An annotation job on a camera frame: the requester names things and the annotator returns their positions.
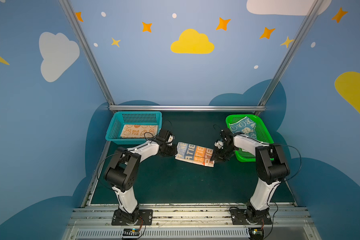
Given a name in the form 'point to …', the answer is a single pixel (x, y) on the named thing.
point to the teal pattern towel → (245, 125)
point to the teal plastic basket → (117, 121)
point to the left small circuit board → (131, 232)
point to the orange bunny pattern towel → (139, 131)
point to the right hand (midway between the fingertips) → (214, 158)
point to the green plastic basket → (263, 134)
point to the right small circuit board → (256, 233)
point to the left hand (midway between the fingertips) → (176, 151)
